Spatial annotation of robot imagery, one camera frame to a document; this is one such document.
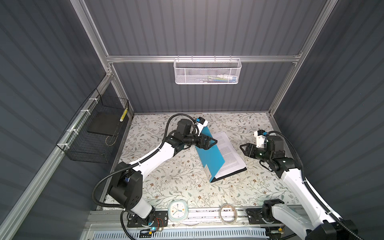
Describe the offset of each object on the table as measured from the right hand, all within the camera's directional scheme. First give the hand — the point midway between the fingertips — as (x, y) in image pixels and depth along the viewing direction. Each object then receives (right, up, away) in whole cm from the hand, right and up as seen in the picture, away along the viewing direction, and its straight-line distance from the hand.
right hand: (245, 147), depth 80 cm
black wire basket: (-79, +7, -7) cm, 79 cm away
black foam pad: (-72, +13, -6) cm, 73 cm away
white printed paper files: (-3, -10, +14) cm, 17 cm away
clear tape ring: (-7, -34, -5) cm, 35 cm away
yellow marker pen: (-67, +18, +2) cm, 69 cm away
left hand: (-18, +5, -1) cm, 19 cm away
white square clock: (-36, -31, -6) cm, 48 cm away
